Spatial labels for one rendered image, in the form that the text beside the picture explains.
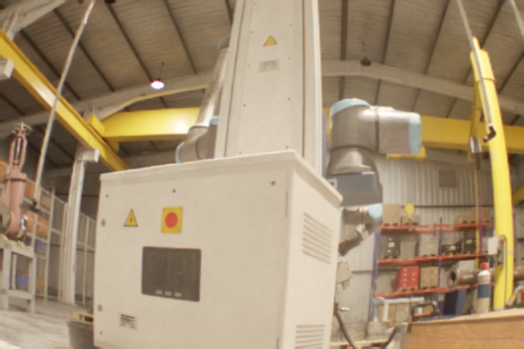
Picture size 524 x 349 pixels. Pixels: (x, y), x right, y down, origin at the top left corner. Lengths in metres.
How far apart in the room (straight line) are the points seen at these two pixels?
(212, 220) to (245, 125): 0.62
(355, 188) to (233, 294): 0.65
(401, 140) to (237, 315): 0.88
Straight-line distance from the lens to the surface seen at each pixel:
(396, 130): 1.55
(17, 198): 6.22
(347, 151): 1.50
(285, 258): 0.90
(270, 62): 1.63
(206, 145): 1.75
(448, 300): 1.89
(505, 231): 5.43
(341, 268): 2.32
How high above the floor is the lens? 0.50
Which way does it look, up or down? 17 degrees up
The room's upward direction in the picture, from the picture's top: 3 degrees clockwise
